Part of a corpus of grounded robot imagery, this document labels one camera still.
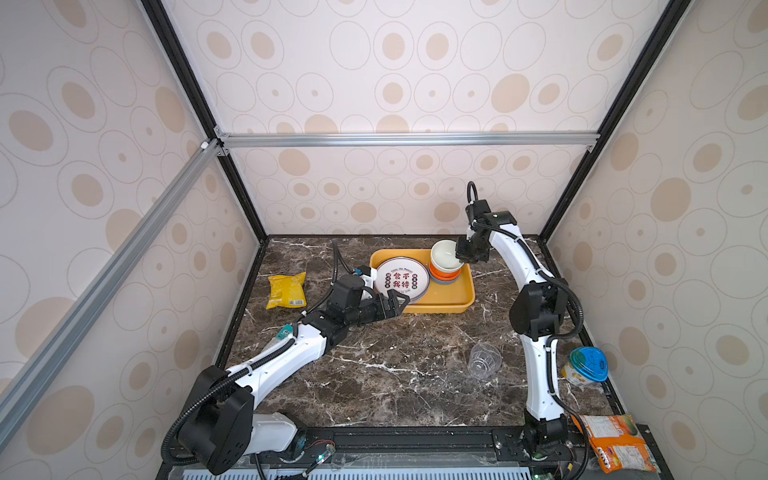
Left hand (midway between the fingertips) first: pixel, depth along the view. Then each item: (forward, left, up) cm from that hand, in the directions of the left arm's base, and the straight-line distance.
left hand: (407, 300), depth 78 cm
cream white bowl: (+23, -13, -10) cm, 28 cm away
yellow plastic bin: (+13, -12, -20) cm, 27 cm away
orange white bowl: (+19, -15, -16) cm, 29 cm away
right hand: (+22, -19, -9) cm, 31 cm away
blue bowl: (+18, -14, -18) cm, 29 cm away
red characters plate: (+22, 0, -18) cm, 29 cm away
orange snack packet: (-30, -51, -16) cm, 61 cm away
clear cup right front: (-7, -25, -23) cm, 35 cm away
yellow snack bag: (+14, +39, -17) cm, 45 cm away
